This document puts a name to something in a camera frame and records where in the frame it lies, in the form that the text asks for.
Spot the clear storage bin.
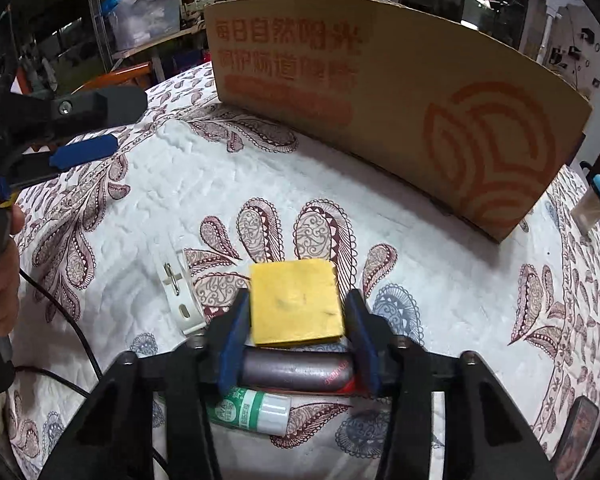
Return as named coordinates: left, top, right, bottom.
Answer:
left=107, top=0, right=183, bottom=53

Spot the white ring light stand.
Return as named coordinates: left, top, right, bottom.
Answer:
left=542, top=0, right=588, bottom=68

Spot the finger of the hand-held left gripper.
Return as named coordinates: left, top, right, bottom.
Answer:
left=0, top=85, right=148, bottom=133
left=0, top=134, right=120, bottom=186

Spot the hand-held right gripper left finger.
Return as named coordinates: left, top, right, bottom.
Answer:
left=37, top=287, right=253, bottom=480

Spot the green and white glue tube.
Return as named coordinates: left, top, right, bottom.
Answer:
left=207, top=386, right=293, bottom=437

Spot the printed cardboard box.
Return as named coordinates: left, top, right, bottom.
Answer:
left=202, top=0, right=595, bottom=245

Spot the dark phone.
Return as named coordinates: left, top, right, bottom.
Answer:
left=555, top=395, right=600, bottom=478

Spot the person's left hand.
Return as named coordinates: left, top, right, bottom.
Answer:
left=0, top=209, right=26, bottom=337

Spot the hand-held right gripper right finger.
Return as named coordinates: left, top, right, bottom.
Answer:
left=344, top=289, right=551, bottom=480

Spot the blue-capped clear jar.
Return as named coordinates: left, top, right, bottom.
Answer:
left=570, top=172, right=600, bottom=233

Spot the black cable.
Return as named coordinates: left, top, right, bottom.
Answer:
left=10, top=267, right=173, bottom=478

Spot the white plastic clip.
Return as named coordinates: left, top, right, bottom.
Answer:
left=155, top=247, right=207, bottom=336

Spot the wooden chair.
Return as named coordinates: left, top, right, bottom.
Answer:
left=82, top=62, right=153, bottom=93

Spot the red and black lighter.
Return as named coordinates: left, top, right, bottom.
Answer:
left=241, top=347, right=356, bottom=395

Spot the paisley quilted tablecloth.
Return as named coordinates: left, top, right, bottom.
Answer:
left=2, top=62, right=600, bottom=480

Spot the yellow sponge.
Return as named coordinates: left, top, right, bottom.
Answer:
left=249, top=259, right=346, bottom=350

